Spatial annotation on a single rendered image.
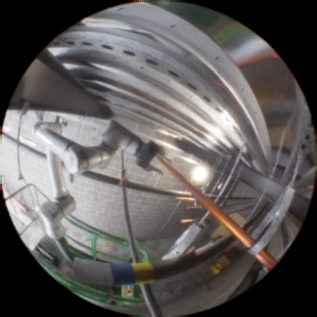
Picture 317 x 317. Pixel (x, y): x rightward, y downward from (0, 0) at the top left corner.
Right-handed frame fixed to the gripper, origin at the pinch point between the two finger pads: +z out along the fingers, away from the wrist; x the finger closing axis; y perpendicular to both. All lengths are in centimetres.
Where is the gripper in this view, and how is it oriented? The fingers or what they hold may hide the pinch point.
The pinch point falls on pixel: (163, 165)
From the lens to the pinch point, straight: 54.6
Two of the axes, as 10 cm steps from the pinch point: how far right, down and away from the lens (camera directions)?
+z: 7.3, 5.1, 4.5
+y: -3.3, -3.1, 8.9
